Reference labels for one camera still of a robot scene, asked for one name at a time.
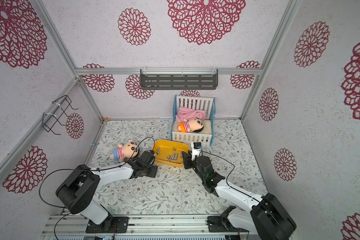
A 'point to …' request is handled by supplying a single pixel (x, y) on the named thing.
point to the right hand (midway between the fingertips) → (187, 152)
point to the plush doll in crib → (194, 124)
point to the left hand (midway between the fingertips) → (152, 170)
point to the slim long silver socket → (158, 150)
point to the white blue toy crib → (205, 135)
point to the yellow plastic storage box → (169, 153)
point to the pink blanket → (188, 113)
